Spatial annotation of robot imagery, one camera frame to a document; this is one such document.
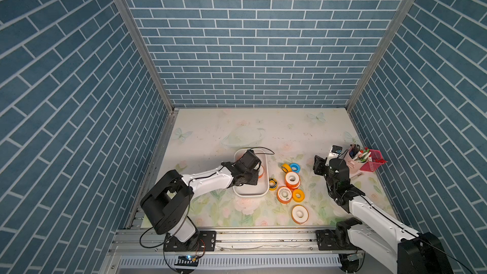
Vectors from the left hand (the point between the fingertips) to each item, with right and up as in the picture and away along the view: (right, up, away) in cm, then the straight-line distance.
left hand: (259, 179), depth 88 cm
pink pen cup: (+44, +11, -3) cm, 45 cm away
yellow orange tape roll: (+18, -7, -1) cm, 20 cm away
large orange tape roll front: (+17, -13, -7) cm, 23 cm away
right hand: (+29, +10, -1) cm, 31 cm away
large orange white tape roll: (+15, 0, -1) cm, 15 cm away
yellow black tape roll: (+7, -3, +1) cm, 7 cm away
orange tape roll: (+2, +3, +3) cm, 5 cm away
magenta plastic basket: (+56, +8, +1) cm, 57 cm away
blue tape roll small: (+18, +4, +7) cm, 20 cm away
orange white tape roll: (+11, -6, -3) cm, 13 cm away
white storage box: (+1, -4, -2) cm, 5 cm away
